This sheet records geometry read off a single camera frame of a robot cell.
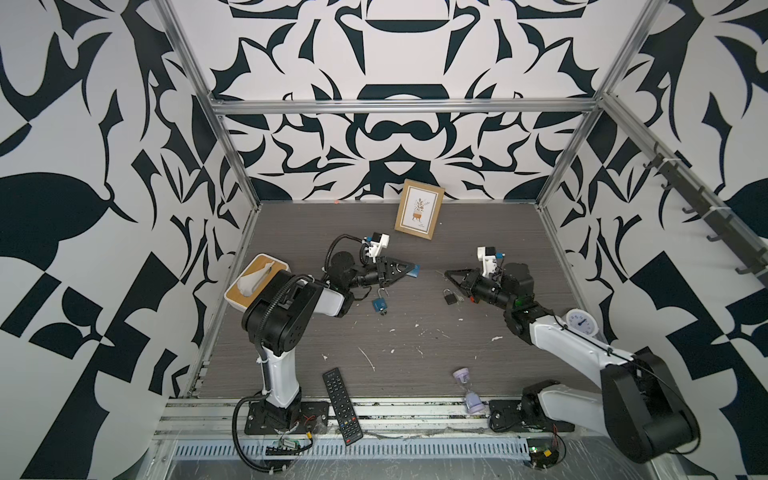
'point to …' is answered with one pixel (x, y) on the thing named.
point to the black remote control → (348, 424)
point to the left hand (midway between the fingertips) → (416, 263)
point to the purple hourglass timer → (472, 399)
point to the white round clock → (582, 322)
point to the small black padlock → (449, 297)
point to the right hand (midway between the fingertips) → (446, 273)
